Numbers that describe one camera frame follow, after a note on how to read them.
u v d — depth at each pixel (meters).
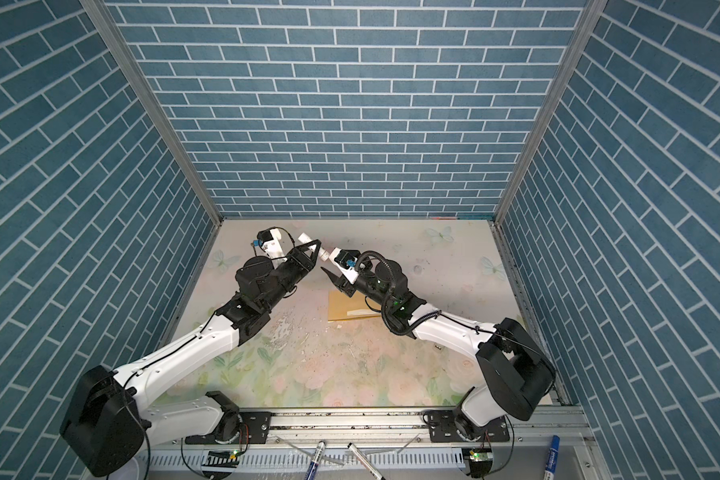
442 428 0.74
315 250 0.74
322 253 0.74
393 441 0.73
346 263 0.62
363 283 0.67
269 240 0.68
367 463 0.69
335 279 0.68
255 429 0.74
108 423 0.39
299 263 0.66
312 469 0.68
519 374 0.44
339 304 0.98
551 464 0.68
